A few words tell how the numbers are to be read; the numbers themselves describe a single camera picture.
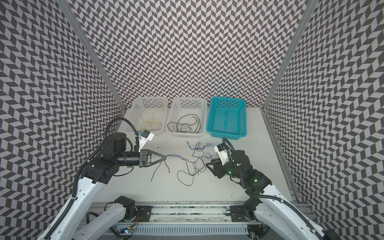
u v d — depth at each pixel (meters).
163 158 0.61
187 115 1.09
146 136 0.59
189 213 0.74
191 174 0.85
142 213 0.72
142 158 0.54
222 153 0.65
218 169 0.63
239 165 0.53
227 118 1.12
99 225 0.51
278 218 0.56
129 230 0.66
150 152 0.60
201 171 0.86
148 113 1.15
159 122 1.12
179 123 1.09
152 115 1.07
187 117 1.12
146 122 1.03
